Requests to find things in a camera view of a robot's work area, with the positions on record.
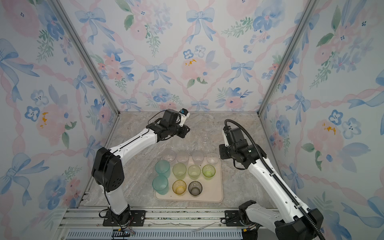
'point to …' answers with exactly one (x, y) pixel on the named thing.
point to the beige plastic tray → (212, 190)
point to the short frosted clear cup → (198, 157)
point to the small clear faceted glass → (205, 138)
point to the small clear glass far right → (212, 158)
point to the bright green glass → (208, 171)
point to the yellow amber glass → (179, 187)
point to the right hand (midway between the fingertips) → (223, 148)
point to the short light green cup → (194, 172)
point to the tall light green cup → (179, 171)
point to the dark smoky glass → (195, 188)
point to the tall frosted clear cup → (182, 156)
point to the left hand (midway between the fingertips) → (189, 127)
